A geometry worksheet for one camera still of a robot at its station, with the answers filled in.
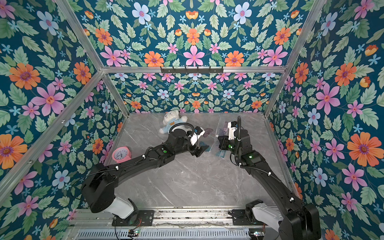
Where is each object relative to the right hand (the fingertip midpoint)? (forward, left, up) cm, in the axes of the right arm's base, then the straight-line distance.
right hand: (222, 134), depth 78 cm
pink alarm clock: (-2, +63, -20) cm, 66 cm away
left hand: (-2, +9, -1) cm, 10 cm away
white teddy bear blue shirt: (+24, +34, -12) cm, 43 cm away
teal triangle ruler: (+3, -1, -24) cm, 24 cm away
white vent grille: (-42, +28, -24) cm, 56 cm away
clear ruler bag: (+1, 0, +3) cm, 3 cm away
